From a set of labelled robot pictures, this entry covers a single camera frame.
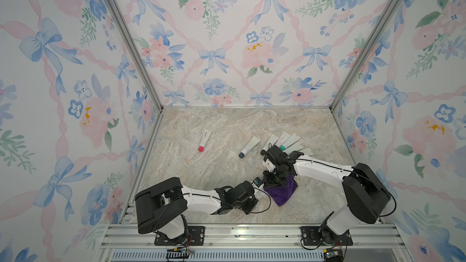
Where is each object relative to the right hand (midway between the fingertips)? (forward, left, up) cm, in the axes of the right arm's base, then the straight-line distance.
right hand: (265, 185), depth 85 cm
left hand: (-5, +4, -2) cm, 7 cm away
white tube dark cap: (-7, +5, +10) cm, 13 cm away
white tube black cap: (+27, -7, -1) cm, 28 cm away
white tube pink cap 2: (+28, -13, -1) cm, 30 cm away
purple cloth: (-4, -7, +1) cm, 8 cm away
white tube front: (+21, -25, -3) cm, 33 cm away
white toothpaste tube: (+28, -18, -2) cm, 34 cm away
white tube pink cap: (+28, +31, 0) cm, 42 cm away
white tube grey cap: (+23, -19, -2) cm, 30 cm away
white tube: (+22, +7, -1) cm, 23 cm away
